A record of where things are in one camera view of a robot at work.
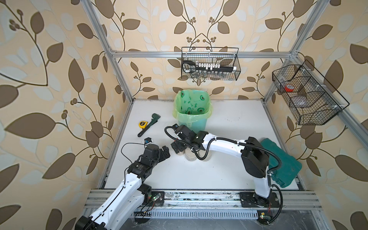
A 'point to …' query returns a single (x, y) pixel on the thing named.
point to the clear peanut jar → (181, 153)
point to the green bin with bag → (192, 108)
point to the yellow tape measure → (143, 124)
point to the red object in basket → (287, 89)
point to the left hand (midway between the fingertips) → (160, 150)
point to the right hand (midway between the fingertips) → (178, 142)
